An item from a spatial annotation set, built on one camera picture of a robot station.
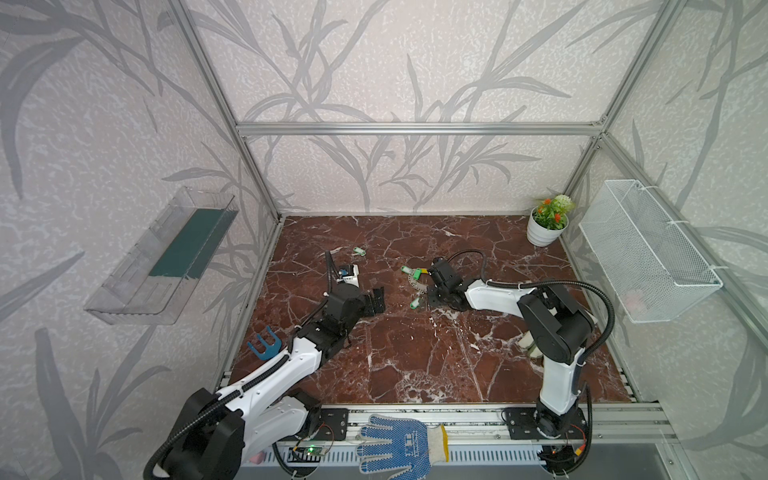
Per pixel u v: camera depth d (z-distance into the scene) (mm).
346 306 609
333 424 737
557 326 500
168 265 658
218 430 393
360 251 1087
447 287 758
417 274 1017
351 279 731
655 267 630
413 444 707
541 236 1050
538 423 656
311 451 705
